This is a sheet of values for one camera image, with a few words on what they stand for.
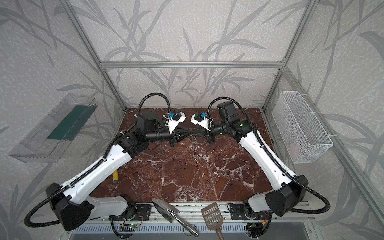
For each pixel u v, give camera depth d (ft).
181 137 2.07
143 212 2.41
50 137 2.11
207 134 1.91
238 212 2.41
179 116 1.83
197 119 1.83
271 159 1.40
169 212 2.38
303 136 2.00
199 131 2.06
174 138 2.00
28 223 1.22
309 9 2.33
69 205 1.22
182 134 2.15
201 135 2.07
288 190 1.25
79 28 2.53
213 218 2.31
